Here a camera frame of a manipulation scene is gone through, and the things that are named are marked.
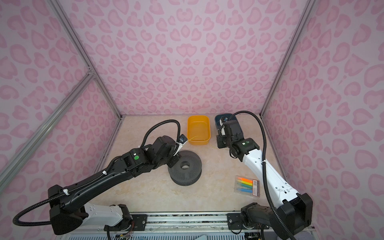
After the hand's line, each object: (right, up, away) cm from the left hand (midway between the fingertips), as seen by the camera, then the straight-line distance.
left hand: (178, 147), depth 71 cm
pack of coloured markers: (+37, -23, +13) cm, 46 cm away
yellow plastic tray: (+10, +8, +40) cm, 42 cm away
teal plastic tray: (+24, +17, +40) cm, 50 cm away
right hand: (+22, +6, +7) cm, 24 cm away
